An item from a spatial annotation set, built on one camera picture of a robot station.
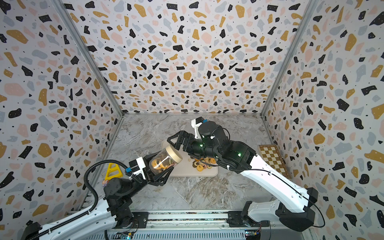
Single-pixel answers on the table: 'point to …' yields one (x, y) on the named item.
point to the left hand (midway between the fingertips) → (167, 160)
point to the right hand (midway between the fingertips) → (174, 144)
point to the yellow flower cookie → (200, 168)
